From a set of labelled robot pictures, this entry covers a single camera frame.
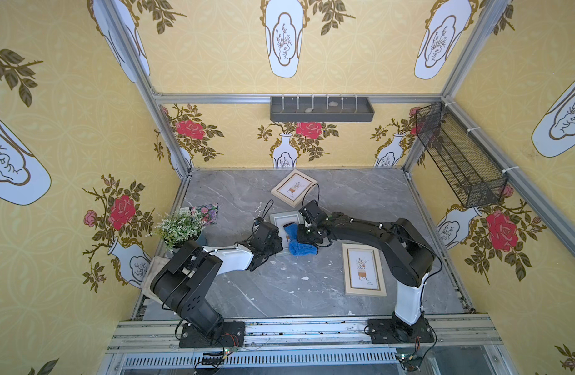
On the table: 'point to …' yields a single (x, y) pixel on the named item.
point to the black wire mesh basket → (474, 176)
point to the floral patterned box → (205, 213)
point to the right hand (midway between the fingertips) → (298, 241)
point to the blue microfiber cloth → (297, 248)
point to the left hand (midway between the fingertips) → (281, 245)
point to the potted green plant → (178, 226)
